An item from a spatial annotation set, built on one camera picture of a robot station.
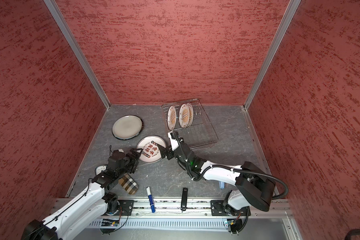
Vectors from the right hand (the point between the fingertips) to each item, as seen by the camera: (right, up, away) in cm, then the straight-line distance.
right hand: (165, 144), depth 79 cm
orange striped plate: (+10, +16, +24) cm, 31 cm away
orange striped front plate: (+2, +15, +24) cm, 28 cm away
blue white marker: (-6, -32, -5) cm, 32 cm away
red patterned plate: (-11, -8, +14) cm, 19 cm away
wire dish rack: (+23, +3, +24) cm, 33 cm away
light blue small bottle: (+31, -23, 0) cm, 38 cm away
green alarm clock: (-38, -15, +4) cm, 41 cm away
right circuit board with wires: (+36, -39, -8) cm, 54 cm away
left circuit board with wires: (-27, -38, -6) cm, 47 cm away
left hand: (-14, -9, +6) cm, 17 cm away
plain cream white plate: (-31, +7, +25) cm, 40 cm away
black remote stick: (+11, -28, -6) cm, 31 cm away
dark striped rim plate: (-30, +8, +25) cm, 40 cm away
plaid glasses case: (-20, -22, 0) cm, 29 cm away
